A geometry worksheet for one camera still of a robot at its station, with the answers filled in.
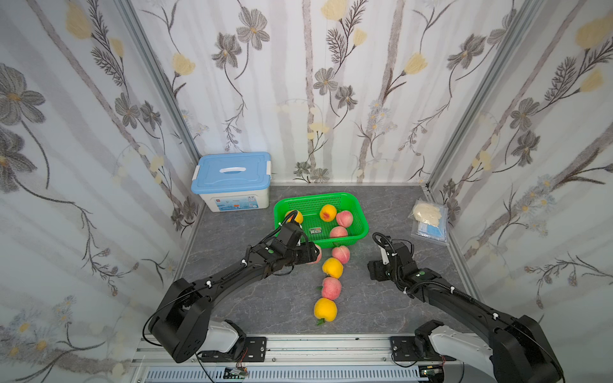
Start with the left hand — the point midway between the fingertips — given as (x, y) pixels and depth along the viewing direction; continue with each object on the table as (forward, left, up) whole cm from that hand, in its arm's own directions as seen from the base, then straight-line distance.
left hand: (316, 252), depth 83 cm
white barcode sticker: (+16, -1, -11) cm, 19 cm away
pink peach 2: (+19, -13, -6) cm, 24 cm away
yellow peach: (+21, -6, -6) cm, 23 cm away
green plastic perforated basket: (+31, +2, -12) cm, 33 cm away
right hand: (-1, -25, -5) cm, 25 cm away
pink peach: (+11, -9, -4) cm, 15 cm away
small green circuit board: (-34, +26, -11) cm, 45 cm away
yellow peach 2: (-3, -6, -6) cm, 9 cm away
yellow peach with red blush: (+20, +6, -7) cm, 22 cm away
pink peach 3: (-2, -1, 0) cm, 2 cm away
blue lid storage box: (+32, +35, +4) cm, 48 cm away
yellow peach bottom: (-18, -3, -6) cm, 19 cm away
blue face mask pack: (+14, -54, -11) cm, 57 cm away
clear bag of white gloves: (+24, -53, -10) cm, 59 cm away
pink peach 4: (+3, -11, -7) cm, 13 cm away
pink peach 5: (-11, -5, -6) cm, 13 cm away
